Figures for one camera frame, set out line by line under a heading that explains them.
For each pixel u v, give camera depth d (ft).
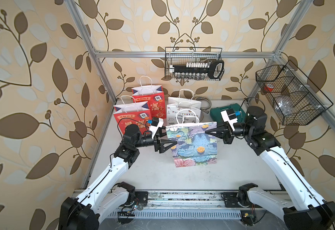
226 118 1.67
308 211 1.20
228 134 1.79
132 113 2.65
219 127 1.85
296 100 2.37
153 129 1.93
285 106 2.29
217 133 1.93
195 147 2.08
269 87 2.66
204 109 3.69
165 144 1.97
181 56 2.99
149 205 2.39
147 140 1.99
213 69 2.77
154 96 2.99
